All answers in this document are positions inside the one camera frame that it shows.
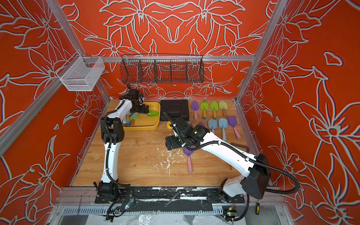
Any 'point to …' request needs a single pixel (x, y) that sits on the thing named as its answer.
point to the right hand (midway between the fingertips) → (171, 141)
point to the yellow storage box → (145, 122)
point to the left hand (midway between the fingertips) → (142, 109)
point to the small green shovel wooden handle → (153, 113)
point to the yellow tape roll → (168, 125)
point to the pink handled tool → (201, 123)
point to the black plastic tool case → (174, 109)
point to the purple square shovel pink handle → (233, 122)
